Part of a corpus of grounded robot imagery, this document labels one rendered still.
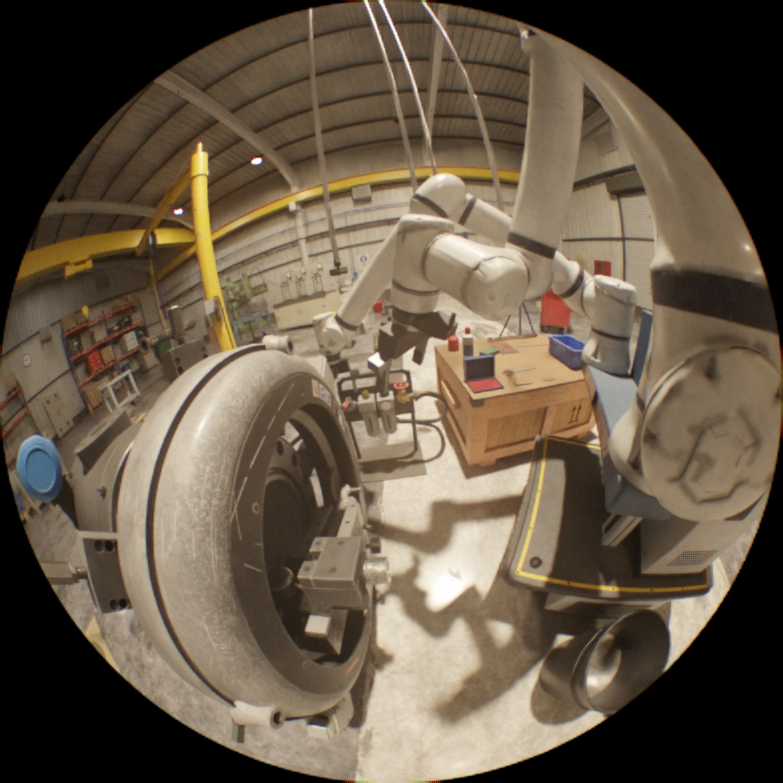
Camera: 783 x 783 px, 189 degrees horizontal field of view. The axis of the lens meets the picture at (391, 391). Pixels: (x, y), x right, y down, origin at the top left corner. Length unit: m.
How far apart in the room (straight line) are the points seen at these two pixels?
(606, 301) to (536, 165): 0.50
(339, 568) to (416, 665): 0.75
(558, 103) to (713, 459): 0.44
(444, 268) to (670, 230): 0.26
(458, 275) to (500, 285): 0.06
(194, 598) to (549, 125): 0.63
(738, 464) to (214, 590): 0.38
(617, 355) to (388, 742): 1.46
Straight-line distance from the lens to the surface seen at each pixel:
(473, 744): 1.14
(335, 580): 0.33
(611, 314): 0.81
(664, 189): 0.24
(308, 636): 0.38
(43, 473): 0.87
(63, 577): 0.30
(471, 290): 0.29
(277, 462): 0.55
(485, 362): 1.25
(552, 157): 0.42
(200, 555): 0.21
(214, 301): 3.88
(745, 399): 0.20
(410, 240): 0.37
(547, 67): 0.51
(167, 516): 0.22
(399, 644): 1.03
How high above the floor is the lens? 1.03
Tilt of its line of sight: 28 degrees down
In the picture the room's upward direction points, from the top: 9 degrees counter-clockwise
